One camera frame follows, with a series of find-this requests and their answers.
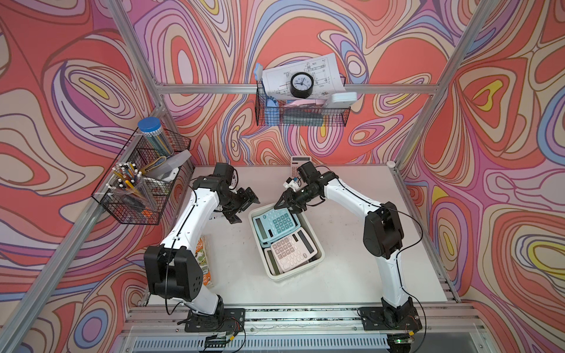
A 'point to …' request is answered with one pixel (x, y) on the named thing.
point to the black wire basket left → (146, 177)
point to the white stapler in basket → (168, 169)
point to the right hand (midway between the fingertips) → (280, 213)
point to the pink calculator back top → (297, 162)
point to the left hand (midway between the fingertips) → (254, 207)
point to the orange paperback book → (202, 257)
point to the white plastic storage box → (279, 276)
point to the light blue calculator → (269, 226)
